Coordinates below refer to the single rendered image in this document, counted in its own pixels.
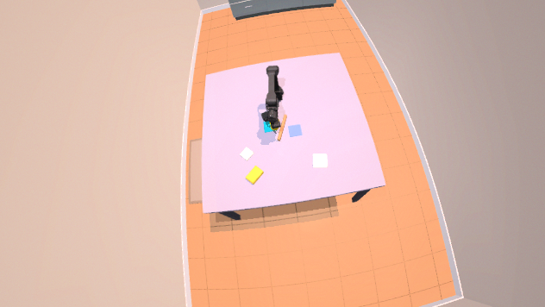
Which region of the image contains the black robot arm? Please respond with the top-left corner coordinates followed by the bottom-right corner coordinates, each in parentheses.
top-left (261, 66), bottom-right (285, 122)

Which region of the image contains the yellow flat block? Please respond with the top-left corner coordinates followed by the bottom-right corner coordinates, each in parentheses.
top-left (246, 166), bottom-right (264, 185)

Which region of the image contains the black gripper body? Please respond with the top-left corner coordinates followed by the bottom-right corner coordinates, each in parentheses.
top-left (271, 111), bottom-right (281, 128)

